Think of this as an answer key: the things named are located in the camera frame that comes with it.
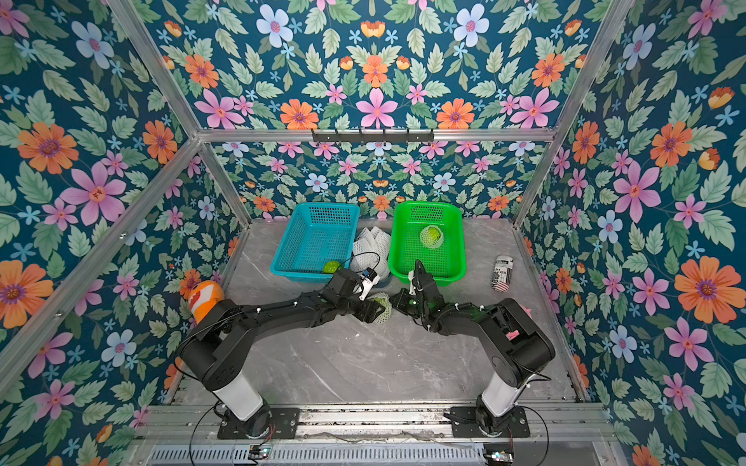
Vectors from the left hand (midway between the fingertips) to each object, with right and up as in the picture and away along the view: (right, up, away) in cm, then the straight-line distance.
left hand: (381, 302), depth 90 cm
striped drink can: (+42, +8, +11) cm, 44 cm away
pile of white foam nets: (-4, +16, +14) cm, 22 cm away
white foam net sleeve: (+17, +20, +18) cm, 31 cm away
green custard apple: (+19, +23, +18) cm, 35 cm away
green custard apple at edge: (-18, +11, +9) cm, 22 cm away
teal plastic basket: (-28, +23, +25) cm, 44 cm away
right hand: (+4, +2, +2) cm, 5 cm away
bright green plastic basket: (+24, +11, +16) cm, 31 cm away
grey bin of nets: (0, +5, +9) cm, 10 cm away
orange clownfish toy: (-56, +2, -1) cm, 56 cm away
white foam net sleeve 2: (+1, +1, -1) cm, 2 cm away
